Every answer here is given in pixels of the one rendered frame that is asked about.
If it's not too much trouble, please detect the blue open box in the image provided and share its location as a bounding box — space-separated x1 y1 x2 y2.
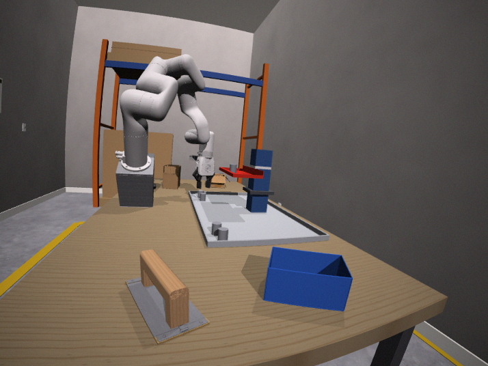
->
264 247 353 311

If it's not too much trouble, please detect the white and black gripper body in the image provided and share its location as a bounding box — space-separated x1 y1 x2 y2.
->
195 156 214 176

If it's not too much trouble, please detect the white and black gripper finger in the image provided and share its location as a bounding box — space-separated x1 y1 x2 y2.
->
206 172 215 188
192 168 202 189

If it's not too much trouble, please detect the sanding float with wooden handle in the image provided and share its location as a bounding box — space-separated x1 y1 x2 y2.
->
126 249 210 345

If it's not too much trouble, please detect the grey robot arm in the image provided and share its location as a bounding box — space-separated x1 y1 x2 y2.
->
115 54 214 172

